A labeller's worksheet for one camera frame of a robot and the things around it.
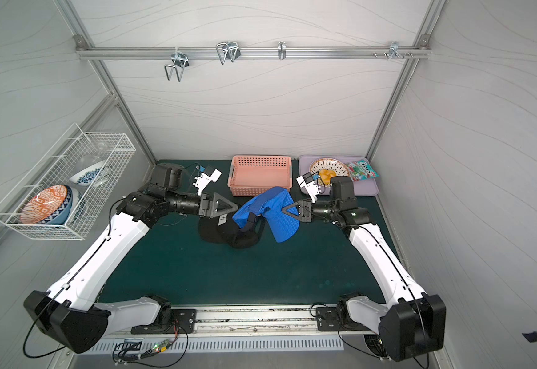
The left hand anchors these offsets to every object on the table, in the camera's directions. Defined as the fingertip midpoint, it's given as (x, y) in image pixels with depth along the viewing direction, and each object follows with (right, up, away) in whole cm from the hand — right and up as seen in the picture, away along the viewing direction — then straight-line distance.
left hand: (231, 210), depth 64 cm
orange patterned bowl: (-48, +2, -3) cm, 49 cm away
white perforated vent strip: (-2, -42, +6) cm, 43 cm away
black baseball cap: (-8, -11, +27) cm, 30 cm away
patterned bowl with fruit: (+40, +15, +54) cm, 69 cm away
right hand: (+15, -1, +7) cm, 17 cm away
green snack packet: (+57, +14, +51) cm, 77 cm away
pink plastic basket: (+1, +12, +48) cm, 49 cm away
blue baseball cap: (+11, +2, +2) cm, 11 cm away
